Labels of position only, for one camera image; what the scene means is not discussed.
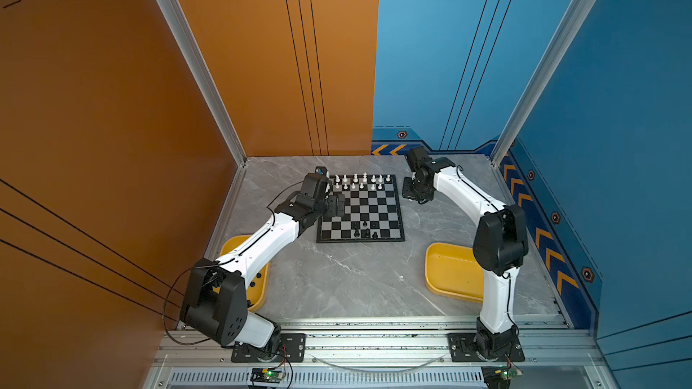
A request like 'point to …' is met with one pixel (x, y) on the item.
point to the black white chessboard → (372, 211)
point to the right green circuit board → (500, 376)
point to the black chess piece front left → (357, 233)
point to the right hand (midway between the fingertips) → (407, 195)
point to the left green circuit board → (267, 375)
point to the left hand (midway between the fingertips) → (331, 197)
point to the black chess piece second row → (365, 223)
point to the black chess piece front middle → (368, 232)
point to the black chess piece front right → (375, 236)
